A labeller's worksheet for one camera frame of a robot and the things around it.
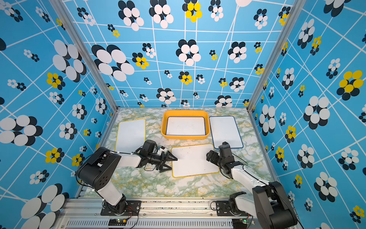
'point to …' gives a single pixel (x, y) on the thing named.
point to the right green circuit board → (239, 223)
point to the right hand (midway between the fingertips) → (212, 156)
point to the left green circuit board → (117, 222)
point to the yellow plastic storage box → (185, 113)
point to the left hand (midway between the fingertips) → (176, 163)
